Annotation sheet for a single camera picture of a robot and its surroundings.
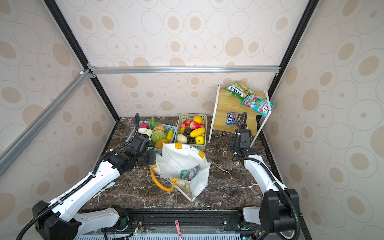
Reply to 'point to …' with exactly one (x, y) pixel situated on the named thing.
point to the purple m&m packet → (238, 119)
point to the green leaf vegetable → (153, 123)
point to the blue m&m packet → (230, 118)
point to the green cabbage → (157, 135)
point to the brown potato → (159, 127)
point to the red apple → (194, 125)
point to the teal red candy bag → (260, 105)
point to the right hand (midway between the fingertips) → (237, 139)
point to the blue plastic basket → (167, 128)
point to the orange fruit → (198, 119)
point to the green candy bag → (239, 90)
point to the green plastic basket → (199, 142)
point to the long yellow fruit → (197, 132)
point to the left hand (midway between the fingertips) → (158, 155)
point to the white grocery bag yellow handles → (182, 166)
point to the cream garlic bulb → (182, 138)
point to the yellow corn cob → (170, 135)
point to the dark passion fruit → (187, 130)
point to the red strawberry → (187, 122)
